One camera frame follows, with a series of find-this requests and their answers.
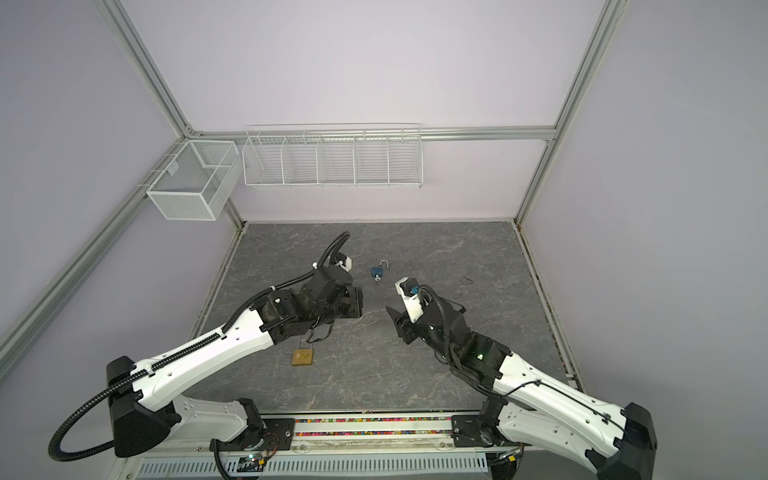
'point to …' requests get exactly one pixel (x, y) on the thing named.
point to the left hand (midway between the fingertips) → (363, 301)
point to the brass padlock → (302, 356)
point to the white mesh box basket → (199, 181)
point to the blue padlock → (379, 270)
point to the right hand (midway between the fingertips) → (397, 304)
